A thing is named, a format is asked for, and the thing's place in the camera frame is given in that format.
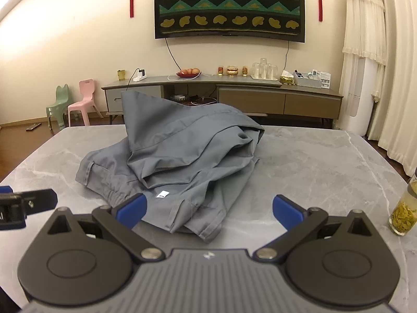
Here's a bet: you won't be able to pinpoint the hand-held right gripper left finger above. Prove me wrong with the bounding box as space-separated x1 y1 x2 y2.
47 193 165 263

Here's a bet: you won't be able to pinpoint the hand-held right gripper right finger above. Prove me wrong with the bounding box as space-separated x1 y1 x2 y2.
252 195 372 263

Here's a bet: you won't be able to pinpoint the grey pants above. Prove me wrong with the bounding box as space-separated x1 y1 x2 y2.
75 89 266 243

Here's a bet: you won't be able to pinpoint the green plastic child chair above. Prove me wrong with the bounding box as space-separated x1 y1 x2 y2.
46 84 70 130

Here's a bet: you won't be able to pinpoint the pink plastic child chair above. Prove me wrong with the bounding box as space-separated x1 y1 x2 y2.
67 79 104 127

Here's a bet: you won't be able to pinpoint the glass bottle with green tea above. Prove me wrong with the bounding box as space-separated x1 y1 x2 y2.
388 166 417 237

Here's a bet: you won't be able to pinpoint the grey brown television cabinet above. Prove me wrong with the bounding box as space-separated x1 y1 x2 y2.
102 75 344 129

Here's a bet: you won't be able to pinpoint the white standing air conditioner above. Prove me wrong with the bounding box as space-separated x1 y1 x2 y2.
339 52 380 137

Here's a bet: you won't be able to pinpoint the grey storage box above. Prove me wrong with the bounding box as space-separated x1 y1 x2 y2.
292 69 323 88

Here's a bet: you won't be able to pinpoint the glass cups with tray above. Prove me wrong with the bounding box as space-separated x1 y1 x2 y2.
251 58 279 81

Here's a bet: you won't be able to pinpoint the red plate of fruit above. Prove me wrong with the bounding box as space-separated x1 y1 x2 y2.
175 68 202 78

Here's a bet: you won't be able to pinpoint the cream drape curtain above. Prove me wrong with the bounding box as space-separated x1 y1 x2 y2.
378 0 417 177

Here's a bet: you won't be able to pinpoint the white lace curtain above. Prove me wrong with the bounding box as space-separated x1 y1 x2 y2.
341 0 389 67

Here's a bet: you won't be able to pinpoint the white charging cable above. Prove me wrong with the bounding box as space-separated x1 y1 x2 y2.
167 72 214 81

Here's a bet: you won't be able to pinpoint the wall television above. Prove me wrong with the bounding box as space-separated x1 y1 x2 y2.
154 0 306 44

